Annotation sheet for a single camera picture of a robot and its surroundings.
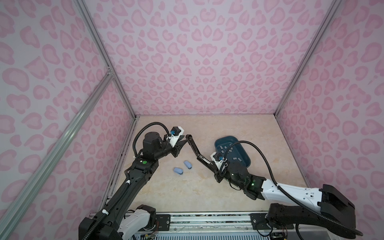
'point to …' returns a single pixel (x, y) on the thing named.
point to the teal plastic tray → (236, 154)
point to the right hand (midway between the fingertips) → (210, 162)
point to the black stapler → (204, 159)
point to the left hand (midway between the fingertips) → (184, 135)
